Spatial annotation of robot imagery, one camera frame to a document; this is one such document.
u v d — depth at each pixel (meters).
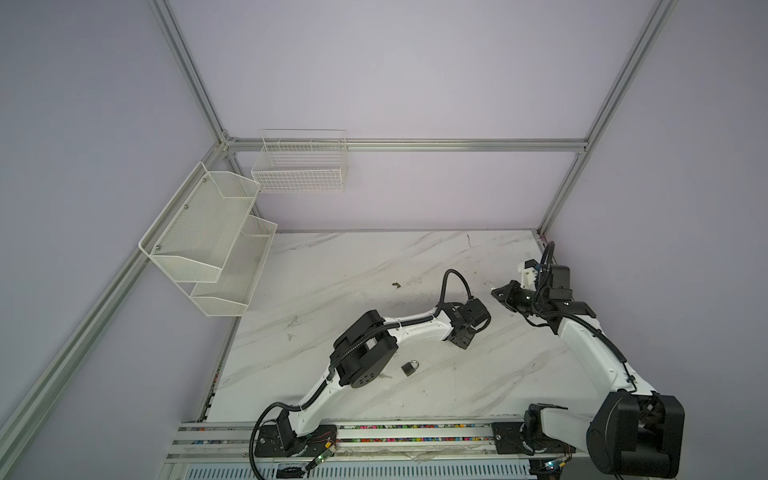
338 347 0.57
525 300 0.72
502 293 0.77
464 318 0.69
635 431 0.40
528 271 0.78
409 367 0.86
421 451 0.73
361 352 0.54
